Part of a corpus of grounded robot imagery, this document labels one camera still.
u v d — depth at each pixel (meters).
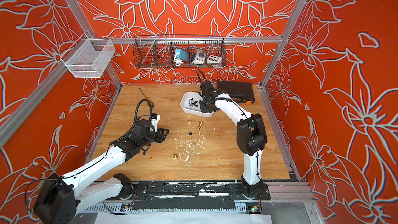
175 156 0.83
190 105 1.06
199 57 0.90
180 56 0.84
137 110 0.62
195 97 1.10
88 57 0.91
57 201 0.39
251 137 0.52
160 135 0.77
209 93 0.73
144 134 0.63
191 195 0.73
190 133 0.93
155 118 0.74
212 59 0.95
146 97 1.11
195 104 1.07
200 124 0.96
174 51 0.84
